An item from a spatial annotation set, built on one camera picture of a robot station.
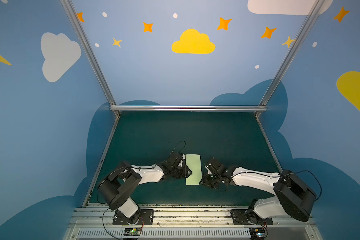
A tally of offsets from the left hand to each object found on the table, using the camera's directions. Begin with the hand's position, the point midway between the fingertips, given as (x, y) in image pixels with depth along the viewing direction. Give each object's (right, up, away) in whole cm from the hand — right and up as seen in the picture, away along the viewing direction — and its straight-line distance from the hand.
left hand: (192, 174), depth 86 cm
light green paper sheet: (+1, +5, +9) cm, 10 cm away
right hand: (+5, -4, -2) cm, 6 cm away
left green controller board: (-30, -23, -15) cm, 41 cm away
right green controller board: (+31, -24, -15) cm, 42 cm away
